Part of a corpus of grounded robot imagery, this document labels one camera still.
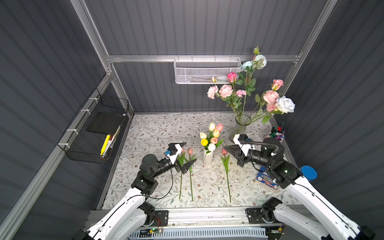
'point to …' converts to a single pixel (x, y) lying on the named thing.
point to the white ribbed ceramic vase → (208, 158)
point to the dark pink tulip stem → (225, 161)
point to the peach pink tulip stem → (191, 177)
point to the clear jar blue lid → (309, 172)
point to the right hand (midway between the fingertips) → (229, 146)
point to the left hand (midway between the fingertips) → (191, 153)
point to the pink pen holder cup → (280, 137)
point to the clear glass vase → (242, 120)
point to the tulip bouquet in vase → (211, 142)
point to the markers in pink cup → (277, 134)
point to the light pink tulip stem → (181, 161)
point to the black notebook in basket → (106, 123)
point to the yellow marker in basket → (105, 144)
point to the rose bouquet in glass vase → (247, 106)
